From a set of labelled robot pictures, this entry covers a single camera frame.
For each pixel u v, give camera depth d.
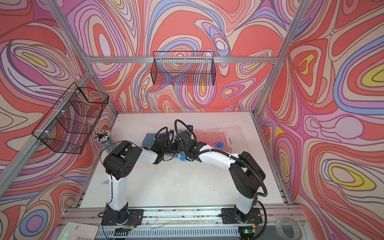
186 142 0.66
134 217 0.73
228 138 1.02
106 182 0.84
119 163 0.54
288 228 0.70
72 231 0.68
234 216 0.73
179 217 0.75
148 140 1.05
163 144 0.80
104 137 0.84
